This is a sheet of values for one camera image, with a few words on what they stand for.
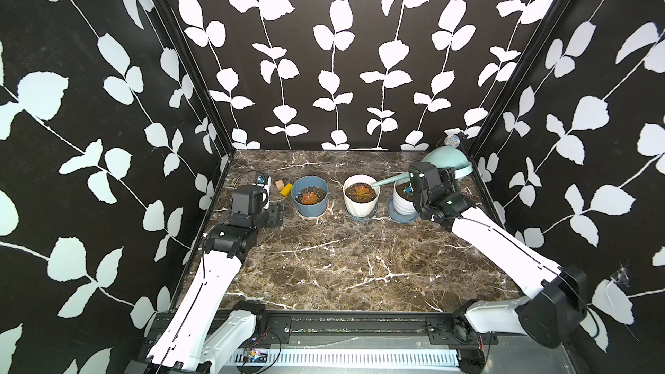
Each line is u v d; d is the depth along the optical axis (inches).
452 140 35.0
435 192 23.3
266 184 26.4
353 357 27.6
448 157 32.0
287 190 40.6
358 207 36.4
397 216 38.6
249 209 21.5
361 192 37.5
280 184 41.9
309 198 36.6
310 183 38.9
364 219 38.6
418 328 29.7
